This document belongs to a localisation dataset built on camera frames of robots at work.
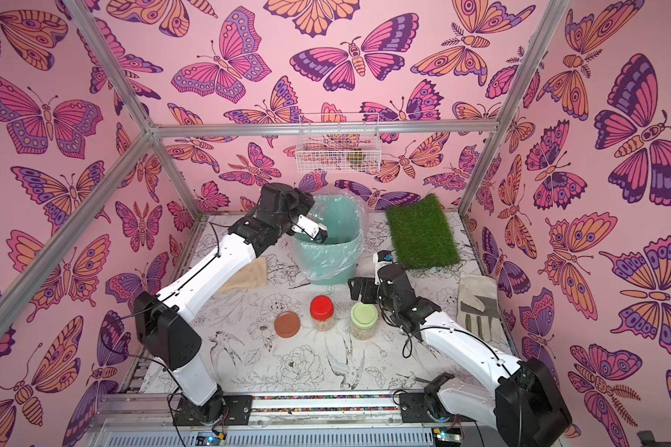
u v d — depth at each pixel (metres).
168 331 0.44
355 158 0.95
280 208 0.61
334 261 0.83
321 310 0.80
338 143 0.96
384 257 0.73
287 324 0.88
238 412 0.73
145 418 0.74
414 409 0.73
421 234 1.09
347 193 0.89
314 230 0.73
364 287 0.72
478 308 0.92
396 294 0.61
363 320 0.76
